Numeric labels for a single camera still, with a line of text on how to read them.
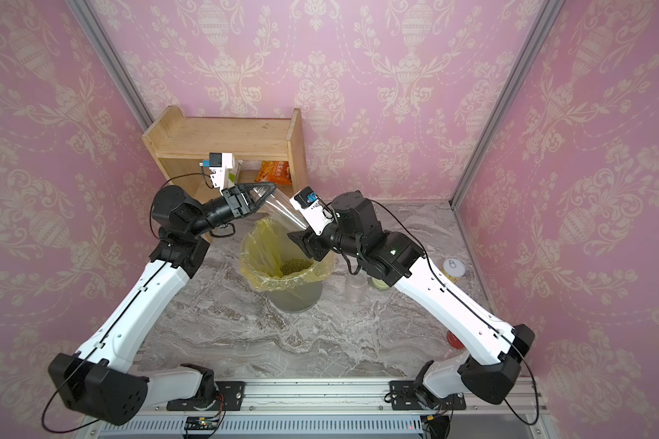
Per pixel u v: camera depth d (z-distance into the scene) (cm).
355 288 85
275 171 96
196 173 57
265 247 84
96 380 37
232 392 75
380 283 94
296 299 81
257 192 57
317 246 55
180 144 78
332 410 77
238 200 54
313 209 51
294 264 97
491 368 40
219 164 56
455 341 81
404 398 73
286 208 63
